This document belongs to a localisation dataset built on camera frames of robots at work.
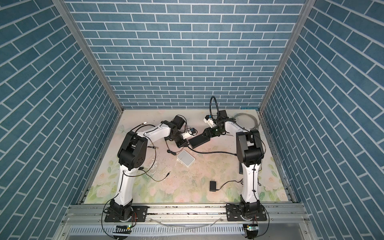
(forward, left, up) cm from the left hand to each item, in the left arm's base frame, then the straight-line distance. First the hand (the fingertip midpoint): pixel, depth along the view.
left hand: (186, 144), depth 100 cm
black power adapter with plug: (-27, -16, 0) cm, 31 cm away
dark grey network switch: (-19, -33, +3) cm, 38 cm away
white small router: (-11, 0, +1) cm, 11 cm away
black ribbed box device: (+1, -8, +2) cm, 8 cm away
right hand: (+6, -12, +4) cm, 14 cm away
